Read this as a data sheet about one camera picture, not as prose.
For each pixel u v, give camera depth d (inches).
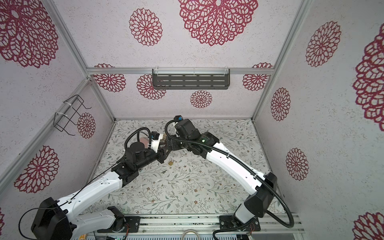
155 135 24.6
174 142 24.6
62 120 29.4
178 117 24.9
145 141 24.8
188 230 28.9
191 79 36.6
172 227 28.8
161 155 25.6
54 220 15.3
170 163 37.4
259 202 15.2
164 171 36.3
